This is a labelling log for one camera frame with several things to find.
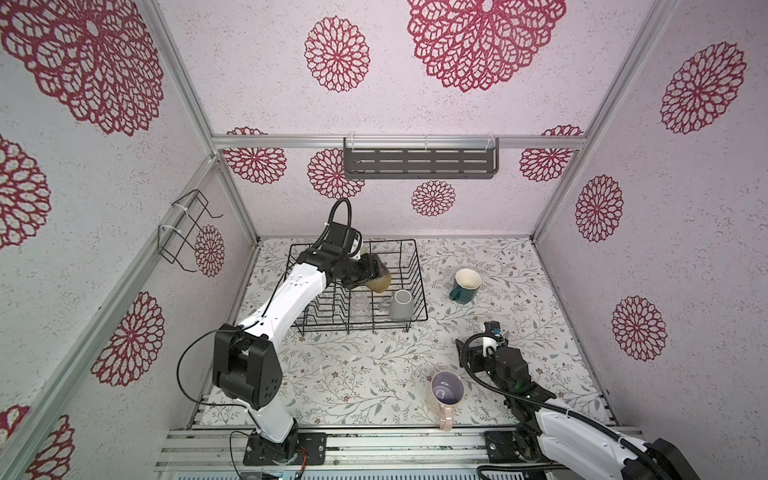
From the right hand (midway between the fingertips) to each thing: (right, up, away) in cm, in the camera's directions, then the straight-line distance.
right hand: (472, 335), depth 86 cm
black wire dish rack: (-40, +7, +7) cm, 41 cm away
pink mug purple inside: (-8, -14, -5) cm, 17 cm away
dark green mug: (+2, +15, +14) cm, 20 cm away
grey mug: (-20, +7, +3) cm, 22 cm away
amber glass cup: (-26, +15, -5) cm, 31 cm away
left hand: (-28, +17, -2) cm, 32 cm away
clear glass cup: (-33, +8, +6) cm, 34 cm away
